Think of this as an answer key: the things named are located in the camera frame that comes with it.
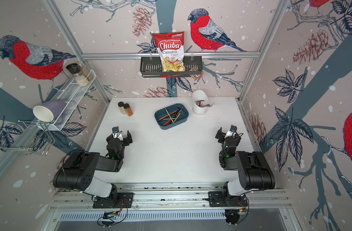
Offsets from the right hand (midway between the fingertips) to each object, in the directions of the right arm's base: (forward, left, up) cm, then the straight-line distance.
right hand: (227, 128), depth 91 cm
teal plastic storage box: (+14, +38, -7) cm, 41 cm away
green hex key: (+15, +40, -6) cm, 43 cm away
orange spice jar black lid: (+18, +72, +1) cm, 74 cm away
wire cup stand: (-20, +98, +18) cm, 102 cm away
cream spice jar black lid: (+20, +77, 0) cm, 80 cm away
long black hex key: (+19, +34, -8) cm, 39 cm away
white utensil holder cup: (+25, +17, +5) cm, 31 cm away
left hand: (-3, +68, +1) cm, 68 cm away
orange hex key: (+17, +39, -6) cm, 43 cm away
